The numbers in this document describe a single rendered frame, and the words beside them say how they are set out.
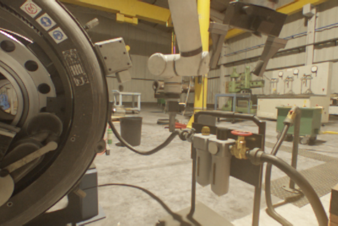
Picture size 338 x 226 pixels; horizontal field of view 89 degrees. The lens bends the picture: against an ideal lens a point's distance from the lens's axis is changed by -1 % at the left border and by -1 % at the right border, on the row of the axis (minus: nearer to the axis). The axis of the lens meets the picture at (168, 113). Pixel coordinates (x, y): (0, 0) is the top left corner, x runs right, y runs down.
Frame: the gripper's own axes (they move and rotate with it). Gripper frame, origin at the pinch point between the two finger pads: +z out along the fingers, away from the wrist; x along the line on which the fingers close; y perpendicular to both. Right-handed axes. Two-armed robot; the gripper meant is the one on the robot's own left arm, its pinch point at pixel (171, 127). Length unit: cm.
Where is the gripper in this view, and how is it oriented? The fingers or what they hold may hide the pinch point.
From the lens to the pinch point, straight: 87.4
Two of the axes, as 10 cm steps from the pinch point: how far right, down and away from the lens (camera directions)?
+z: -0.2, 10.0, 0.7
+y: 10.0, 0.2, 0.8
